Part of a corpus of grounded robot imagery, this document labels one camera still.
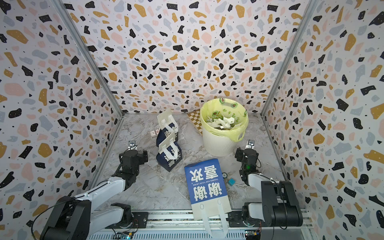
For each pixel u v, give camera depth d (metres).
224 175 0.90
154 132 1.07
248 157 0.69
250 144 0.80
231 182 0.85
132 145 0.76
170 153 0.83
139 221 0.73
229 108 0.92
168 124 0.92
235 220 0.73
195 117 1.17
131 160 0.66
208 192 0.78
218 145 1.02
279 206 0.42
